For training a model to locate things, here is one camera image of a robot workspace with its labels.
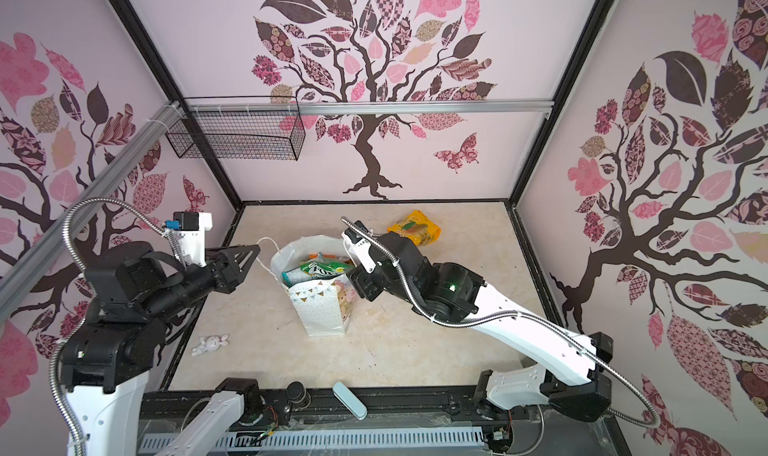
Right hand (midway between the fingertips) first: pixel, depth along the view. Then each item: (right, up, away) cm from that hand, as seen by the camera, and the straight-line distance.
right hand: (357, 257), depth 62 cm
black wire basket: (-42, +39, +33) cm, 66 cm away
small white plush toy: (-43, -26, +19) cm, 54 cm away
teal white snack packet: (-18, -6, +15) cm, 25 cm away
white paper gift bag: (-10, -14, +12) cm, 21 cm away
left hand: (-19, +1, -5) cm, 20 cm away
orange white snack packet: (-13, -2, +21) cm, 25 cm away
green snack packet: (-9, -4, +9) cm, 13 cm away
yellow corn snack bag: (+17, +7, +44) cm, 47 cm away
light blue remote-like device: (-3, -36, +9) cm, 38 cm away
